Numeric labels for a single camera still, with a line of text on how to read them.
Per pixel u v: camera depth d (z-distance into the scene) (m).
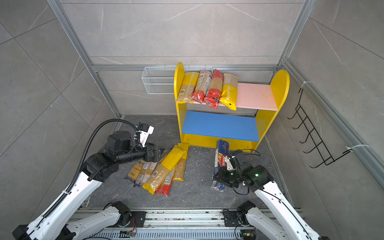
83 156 0.44
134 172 0.86
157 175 0.82
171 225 0.73
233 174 0.59
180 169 0.88
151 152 0.54
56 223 0.38
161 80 1.01
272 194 0.44
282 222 0.42
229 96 0.68
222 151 0.76
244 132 0.95
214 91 0.70
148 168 0.88
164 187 0.80
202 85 0.71
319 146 0.64
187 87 0.73
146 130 0.57
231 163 0.58
